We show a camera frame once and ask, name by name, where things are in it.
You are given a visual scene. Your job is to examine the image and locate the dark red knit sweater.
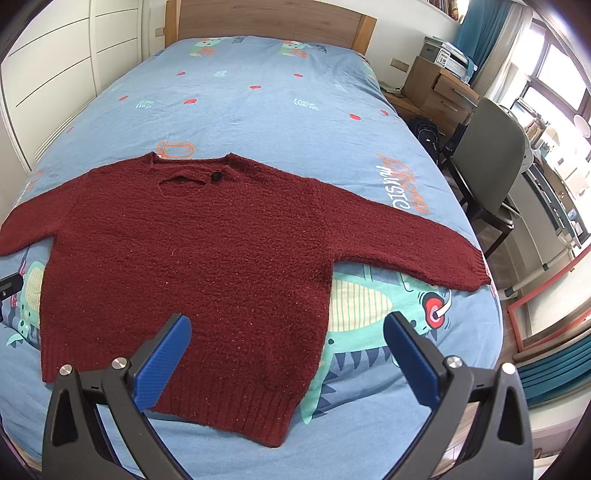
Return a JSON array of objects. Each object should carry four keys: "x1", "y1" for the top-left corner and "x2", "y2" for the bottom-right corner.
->
[{"x1": 1, "y1": 153, "x2": 490, "y2": 447}]

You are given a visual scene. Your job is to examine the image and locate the white wardrobe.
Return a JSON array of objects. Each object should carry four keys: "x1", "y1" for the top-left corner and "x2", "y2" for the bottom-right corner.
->
[{"x1": 1, "y1": 0, "x2": 142, "y2": 170}]

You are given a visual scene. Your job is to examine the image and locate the grey office chair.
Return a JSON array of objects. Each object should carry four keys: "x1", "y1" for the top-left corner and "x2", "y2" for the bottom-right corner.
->
[{"x1": 441, "y1": 98, "x2": 529, "y2": 257}]

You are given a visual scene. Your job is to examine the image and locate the black backpack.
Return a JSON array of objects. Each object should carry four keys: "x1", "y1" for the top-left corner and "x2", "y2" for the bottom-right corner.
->
[{"x1": 407, "y1": 116, "x2": 441, "y2": 165}]

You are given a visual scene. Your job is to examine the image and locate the wooden drawer cabinet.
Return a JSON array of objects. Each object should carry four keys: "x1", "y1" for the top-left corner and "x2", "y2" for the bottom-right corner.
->
[{"x1": 383, "y1": 57, "x2": 480, "y2": 139}]

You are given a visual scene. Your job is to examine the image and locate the white printer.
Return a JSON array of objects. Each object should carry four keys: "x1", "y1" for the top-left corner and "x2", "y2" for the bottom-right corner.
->
[{"x1": 420, "y1": 36, "x2": 478, "y2": 83}]

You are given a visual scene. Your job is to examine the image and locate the wooden headboard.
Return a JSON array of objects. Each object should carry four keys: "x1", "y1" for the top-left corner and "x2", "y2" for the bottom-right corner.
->
[{"x1": 164, "y1": 0, "x2": 377, "y2": 54}]

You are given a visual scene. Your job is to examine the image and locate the teal curtain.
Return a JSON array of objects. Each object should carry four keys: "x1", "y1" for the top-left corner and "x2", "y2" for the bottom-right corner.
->
[{"x1": 453, "y1": 0, "x2": 512, "y2": 69}]

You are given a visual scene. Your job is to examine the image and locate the wall socket plate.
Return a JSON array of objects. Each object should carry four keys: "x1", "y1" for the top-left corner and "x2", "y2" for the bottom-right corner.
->
[{"x1": 391, "y1": 58, "x2": 410, "y2": 73}]

